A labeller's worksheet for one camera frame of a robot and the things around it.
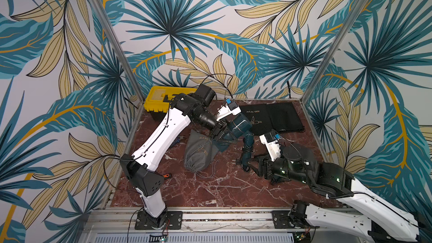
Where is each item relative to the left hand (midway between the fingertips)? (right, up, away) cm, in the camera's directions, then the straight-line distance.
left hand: (232, 139), depth 62 cm
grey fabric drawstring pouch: (-15, -10, +25) cm, 31 cm away
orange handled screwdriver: (-31, -21, +22) cm, 43 cm away
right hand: (+6, -7, -1) cm, 10 cm away
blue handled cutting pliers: (-29, -6, +35) cm, 45 cm away
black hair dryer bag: (+33, +9, +48) cm, 59 cm away
